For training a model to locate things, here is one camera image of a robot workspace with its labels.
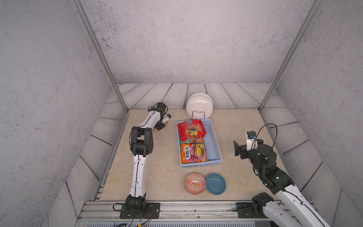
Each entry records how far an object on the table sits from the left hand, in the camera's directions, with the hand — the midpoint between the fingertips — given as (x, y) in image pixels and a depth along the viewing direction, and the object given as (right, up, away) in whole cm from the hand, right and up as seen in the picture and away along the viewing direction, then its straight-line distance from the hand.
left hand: (157, 125), depth 108 cm
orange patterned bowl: (+26, -33, -27) cm, 50 cm away
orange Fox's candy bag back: (-2, -2, -4) cm, 5 cm away
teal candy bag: (+29, -10, -12) cm, 33 cm away
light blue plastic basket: (+40, -16, -13) cm, 45 cm away
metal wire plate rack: (+30, +10, -4) cm, 32 cm away
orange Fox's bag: (+26, -16, -19) cm, 36 cm away
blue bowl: (+39, -32, -27) cm, 57 cm away
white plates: (+31, +14, -6) cm, 35 cm away
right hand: (+52, -6, -34) cm, 62 cm away
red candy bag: (+25, -3, -14) cm, 29 cm away
